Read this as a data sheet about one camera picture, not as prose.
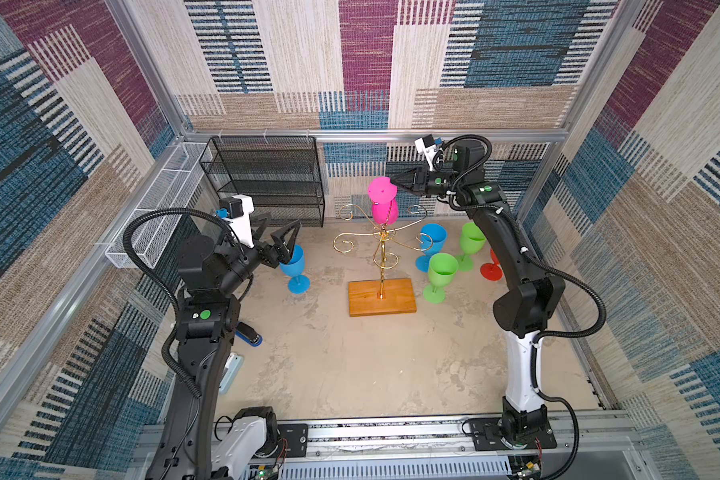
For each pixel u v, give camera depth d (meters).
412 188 0.73
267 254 0.55
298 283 1.02
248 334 0.87
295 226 0.60
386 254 1.08
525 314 0.56
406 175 0.76
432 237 0.94
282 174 1.08
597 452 0.76
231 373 0.82
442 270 0.92
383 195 0.78
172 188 0.83
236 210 0.52
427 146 0.73
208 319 0.46
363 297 0.97
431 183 0.71
